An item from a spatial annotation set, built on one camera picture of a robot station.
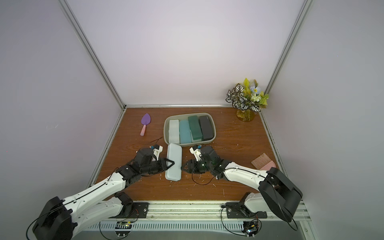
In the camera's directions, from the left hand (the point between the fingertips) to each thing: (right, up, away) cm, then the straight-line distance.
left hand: (175, 164), depth 78 cm
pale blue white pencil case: (-1, +4, +6) cm, 8 cm away
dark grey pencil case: (+18, +19, +25) cm, 36 cm away
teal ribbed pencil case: (+3, +15, +25) cm, 29 cm away
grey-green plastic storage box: (+2, +26, +32) cm, 41 cm away
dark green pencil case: (+10, +18, +23) cm, 31 cm away
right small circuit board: (+38, -28, -8) cm, 48 cm away
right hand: (+5, -1, -1) cm, 5 cm away
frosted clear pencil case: (-4, +16, +22) cm, 27 cm away
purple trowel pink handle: (-28, +23, +33) cm, 49 cm away
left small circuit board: (-25, -30, -6) cm, 40 cm away
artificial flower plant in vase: (+42, +36, +9) cm, 56 cm away
